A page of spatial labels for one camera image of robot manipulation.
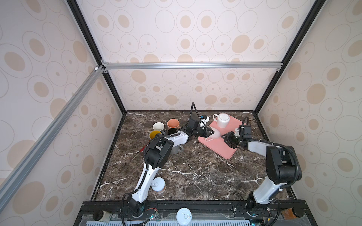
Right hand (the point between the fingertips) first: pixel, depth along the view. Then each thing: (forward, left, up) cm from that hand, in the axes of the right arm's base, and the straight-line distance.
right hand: (223, 136), depth 97 cm
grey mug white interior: (+7, +45, +4) cm, 46 cm away
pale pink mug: (0, +5, +2) cm, 5 cm away
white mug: (+13, -2, +2) cm, 13 cm away
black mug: (+2, +35, +5) cm, 35 cm away
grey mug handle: (-9, +32, -1) cm, 33 cm away
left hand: (0, +5, +7) cm, 9 cm away
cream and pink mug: (+13, +35, 0) cm, 37 cm away
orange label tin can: (-32, +41, 0) cm, 52 cm away
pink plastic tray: (-4, +2, -5) cm, 7 cm away
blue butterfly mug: (+2, +49, +2) cm, 49 cm away
